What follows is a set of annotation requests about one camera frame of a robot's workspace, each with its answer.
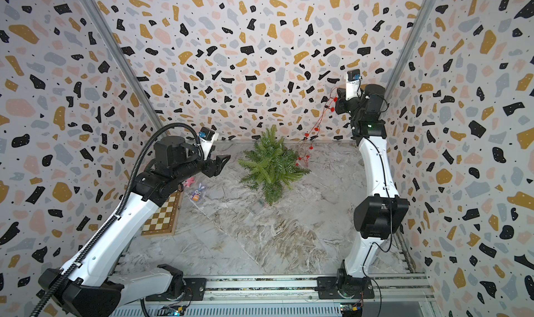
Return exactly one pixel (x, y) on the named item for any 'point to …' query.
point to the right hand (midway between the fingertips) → (341, 87)
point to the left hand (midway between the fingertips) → (222, 150)
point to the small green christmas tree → (272, 166)
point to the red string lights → (311, 136)
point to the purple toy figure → (196, 195)
